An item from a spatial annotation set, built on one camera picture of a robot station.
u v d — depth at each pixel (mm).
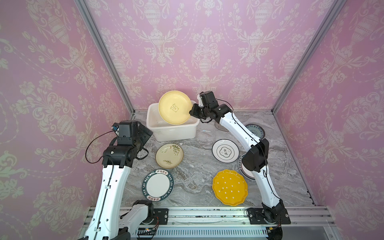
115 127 566
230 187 833
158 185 835
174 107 865
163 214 745
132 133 501
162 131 955
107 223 367
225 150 973
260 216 717
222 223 731
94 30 774
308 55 866
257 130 1091
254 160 560
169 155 942
